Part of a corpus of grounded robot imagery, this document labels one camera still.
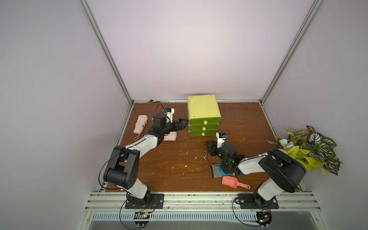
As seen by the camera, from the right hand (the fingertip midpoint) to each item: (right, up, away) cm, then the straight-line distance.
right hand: (208, 140), depth 88 cm
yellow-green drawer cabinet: (-3, +15, -5) cm, 17 cm away
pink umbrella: (-48, +11, +16) cm, 52 cm away
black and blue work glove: (+4, -17, -7) cm, 19 cm away
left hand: (-15, +12, -1) cm, 19 cm away
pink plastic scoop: (+12, -22, -9) cm, 27 cm away
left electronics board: (-37, -35, -16) cm, 53 cm away
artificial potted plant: (+49, 0, -17) cm, 51 cm away
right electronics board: (+25, -35, -18) cm, 47 cm away
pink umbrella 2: (-24, +1, +7) cm, 25 cm away
